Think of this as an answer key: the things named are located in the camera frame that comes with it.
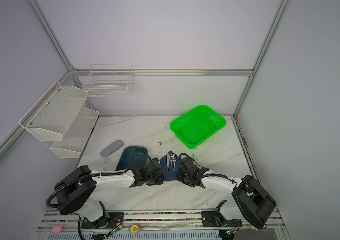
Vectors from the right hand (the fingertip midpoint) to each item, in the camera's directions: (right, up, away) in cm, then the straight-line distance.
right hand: (175, 176), depth 86 cm
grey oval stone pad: (-42, +15, +12) cm, 47 cm away
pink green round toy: (-19, -18, -19) cm, 32 cm away
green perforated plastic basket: (+18, +30, +28) cm, 45 cm away
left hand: (-7, -2, -1) cm, 7 cm away
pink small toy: (-57, -20, -16) cm, 62 cm away
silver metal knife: (-5, +8, +9) cm, 13 cm away
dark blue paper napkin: (-2, 0, +3) cm, 4 cm away
